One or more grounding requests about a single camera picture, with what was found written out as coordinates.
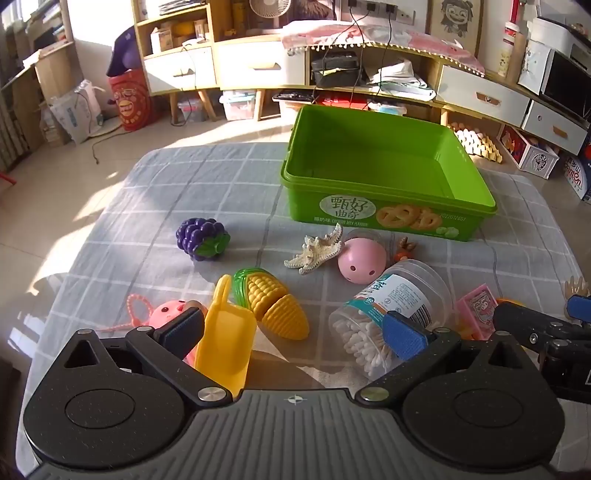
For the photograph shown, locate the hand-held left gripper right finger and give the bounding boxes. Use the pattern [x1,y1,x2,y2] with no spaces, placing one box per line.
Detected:
[353,310,529,408]

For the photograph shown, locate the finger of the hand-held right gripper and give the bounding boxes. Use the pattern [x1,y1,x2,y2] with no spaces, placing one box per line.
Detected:
[567,295,591,320]
[492,300,591,355]

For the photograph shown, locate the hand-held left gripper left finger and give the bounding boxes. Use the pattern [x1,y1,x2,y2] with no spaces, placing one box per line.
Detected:
[62,305,234,409]

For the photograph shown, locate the tan plastic toy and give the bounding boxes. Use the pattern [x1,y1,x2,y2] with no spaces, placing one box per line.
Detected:
[563,275,591,298]

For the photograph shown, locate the pink pig toy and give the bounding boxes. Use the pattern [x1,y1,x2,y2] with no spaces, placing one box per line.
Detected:
[127,293,206,367]

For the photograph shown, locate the pink toy card box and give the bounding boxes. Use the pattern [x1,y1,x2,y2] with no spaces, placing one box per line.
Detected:
[456,284,498,341]

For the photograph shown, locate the yellow plastic toy scoop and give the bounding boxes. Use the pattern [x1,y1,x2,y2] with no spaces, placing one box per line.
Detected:
[194,274,258,398]

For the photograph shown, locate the clear cotton swab jar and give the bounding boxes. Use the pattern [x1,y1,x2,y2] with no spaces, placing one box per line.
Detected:
[328,258,452,380]

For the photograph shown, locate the orange toy figure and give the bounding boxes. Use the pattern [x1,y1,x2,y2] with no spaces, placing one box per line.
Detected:
[393,236,420,265]

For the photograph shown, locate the pink toy capsule ball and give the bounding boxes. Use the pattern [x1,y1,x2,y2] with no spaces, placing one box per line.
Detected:
[337,232,389,284]

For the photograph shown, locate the purple toy grapes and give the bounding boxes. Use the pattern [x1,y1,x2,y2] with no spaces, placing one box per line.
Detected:
[175,218,230,263]

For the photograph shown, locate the yellow green toy corn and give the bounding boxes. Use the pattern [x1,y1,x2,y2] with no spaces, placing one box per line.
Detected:
[232,268,311,341]

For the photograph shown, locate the white starfish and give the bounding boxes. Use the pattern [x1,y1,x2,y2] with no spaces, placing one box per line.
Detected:
[284,231,343,276]

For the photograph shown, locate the green plastic box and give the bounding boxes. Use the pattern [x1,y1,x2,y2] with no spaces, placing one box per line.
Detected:
[280,105,498,243]

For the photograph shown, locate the grey checked tablecloth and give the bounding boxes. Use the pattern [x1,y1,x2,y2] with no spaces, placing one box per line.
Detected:
[28,142,585,462]

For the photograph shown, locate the blue and white carton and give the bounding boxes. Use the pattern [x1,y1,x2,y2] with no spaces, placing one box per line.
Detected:
[561,138,591,201]

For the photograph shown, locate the red and white gift box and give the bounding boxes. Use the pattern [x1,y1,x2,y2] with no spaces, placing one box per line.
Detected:
[496,124,560,180]

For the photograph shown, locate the white cabinet drawer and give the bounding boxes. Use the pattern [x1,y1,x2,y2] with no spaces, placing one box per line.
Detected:
[522,100,589,155]
[216,42,306,89]
[436,65,532,123]
[144,46,217,95]

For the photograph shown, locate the stack of egg trays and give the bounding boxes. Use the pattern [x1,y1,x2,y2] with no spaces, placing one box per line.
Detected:
[448,121,504,163]

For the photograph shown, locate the small clear container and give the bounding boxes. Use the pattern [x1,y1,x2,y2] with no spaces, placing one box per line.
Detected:
[178,98,208,123]

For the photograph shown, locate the black microwave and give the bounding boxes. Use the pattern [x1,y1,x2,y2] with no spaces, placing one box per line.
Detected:
[540,50,591,123]

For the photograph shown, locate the clear storage box blue lid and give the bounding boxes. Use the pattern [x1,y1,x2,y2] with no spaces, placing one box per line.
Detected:
[219,90,257,121]

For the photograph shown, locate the red printed bucket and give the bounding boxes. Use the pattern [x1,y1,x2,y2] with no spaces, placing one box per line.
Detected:
[108,69,155,131]

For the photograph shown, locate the white sack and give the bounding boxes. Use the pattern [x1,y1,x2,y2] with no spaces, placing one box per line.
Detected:
[48,79,105,144]

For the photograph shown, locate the white paper drawing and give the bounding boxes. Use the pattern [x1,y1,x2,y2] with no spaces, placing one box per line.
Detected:
[517,39,555,93]

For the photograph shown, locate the red storage box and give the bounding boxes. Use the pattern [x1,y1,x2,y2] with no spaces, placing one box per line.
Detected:
[316,91,370,112]

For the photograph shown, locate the clear storage box white lid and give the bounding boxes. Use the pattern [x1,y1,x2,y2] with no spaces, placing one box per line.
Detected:
[272,91,315,116]

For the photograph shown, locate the stack of paper cups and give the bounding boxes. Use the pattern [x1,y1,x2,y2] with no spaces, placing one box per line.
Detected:
[496,21,515,77]

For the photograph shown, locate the pile of white bags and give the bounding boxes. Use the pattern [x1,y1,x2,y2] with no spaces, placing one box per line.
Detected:
[365,58,437,100]

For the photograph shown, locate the white printer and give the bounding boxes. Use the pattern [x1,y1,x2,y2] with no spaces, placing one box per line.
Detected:
[526,16,591,56]

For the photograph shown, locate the black bag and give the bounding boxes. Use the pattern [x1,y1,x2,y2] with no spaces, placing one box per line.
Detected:
[311,51,361,86]

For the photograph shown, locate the purple cloth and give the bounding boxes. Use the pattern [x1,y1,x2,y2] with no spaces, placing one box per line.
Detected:
[106,25,141,77]

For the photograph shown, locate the small cardboard box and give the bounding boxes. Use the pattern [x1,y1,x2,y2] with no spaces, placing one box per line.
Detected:
[150,27,176,54]

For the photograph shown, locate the wooden bookshelf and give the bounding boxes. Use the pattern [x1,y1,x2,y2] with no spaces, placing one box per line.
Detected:
[0,0,77,153]

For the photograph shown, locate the wooden TV cabinet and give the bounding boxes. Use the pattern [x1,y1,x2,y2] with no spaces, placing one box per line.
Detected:
[131,0,591,158]

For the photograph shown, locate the pink fringed cloth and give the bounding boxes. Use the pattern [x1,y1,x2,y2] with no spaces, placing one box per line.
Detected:
[281,21,485,77]

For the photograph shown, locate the framed cartoon girl picture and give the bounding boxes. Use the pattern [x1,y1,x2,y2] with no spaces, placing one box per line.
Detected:
[427,0,483,51]

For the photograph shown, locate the stack of papers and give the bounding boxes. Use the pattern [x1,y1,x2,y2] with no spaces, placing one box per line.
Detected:
[157,0,206,17]

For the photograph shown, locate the small white desk fan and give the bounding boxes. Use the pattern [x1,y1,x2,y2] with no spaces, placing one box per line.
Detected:
[249,0,282,31]

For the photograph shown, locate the framed cat picture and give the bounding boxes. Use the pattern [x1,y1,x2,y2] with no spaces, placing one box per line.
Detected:
[295,0,338,21]

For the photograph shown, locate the brown rope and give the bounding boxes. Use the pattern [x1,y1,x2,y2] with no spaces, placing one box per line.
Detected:
[91,121,127,164]

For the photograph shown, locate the clear storage box blue handle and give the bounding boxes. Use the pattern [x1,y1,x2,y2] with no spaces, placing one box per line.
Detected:
[369,102,407,118]

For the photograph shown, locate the black power cable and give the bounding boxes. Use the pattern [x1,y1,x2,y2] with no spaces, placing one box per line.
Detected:
[376,7,399,99]
[313,0,366,107]

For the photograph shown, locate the wall power outlets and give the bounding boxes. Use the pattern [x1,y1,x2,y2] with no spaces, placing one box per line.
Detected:
[346,0,414,24]

